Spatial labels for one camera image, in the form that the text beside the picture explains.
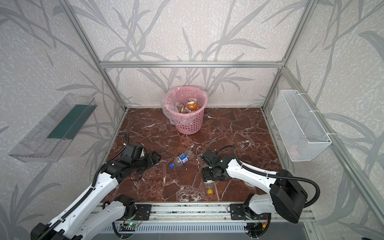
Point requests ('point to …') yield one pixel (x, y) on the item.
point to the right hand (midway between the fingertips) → (207, 172)
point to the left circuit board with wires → (133, 221)
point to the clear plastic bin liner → (180, 94)
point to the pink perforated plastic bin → (194, 125)
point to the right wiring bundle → (256, 230)
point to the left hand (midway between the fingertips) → (159, 155)
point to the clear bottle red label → (209, 183)
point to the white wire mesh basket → (300, 132)
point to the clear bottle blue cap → (182, 159)
